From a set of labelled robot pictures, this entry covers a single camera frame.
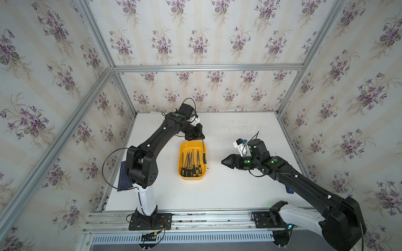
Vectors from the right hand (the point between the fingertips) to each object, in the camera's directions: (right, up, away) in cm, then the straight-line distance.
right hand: (228, 163), depth 77 cm
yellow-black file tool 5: (-18, -5, +14) cm, 23 cm away
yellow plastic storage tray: (-19, -2, +16) cm, 25 cm away
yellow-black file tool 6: (-14, -7, +12) cm, 20 cm away
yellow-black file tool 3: (-22, -2, +16) cm, 27 cm away
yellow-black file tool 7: (-21, -6, +10) cm, 25 cm away
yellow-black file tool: (-12, +3, +2) cm, 13 cm away
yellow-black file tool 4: (-20, -6, +11) cm, 24 cm away
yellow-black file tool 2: (-24, -5, +11) cm, 27 cm away
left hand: (-10, +13, +6) cm, 17 cm away
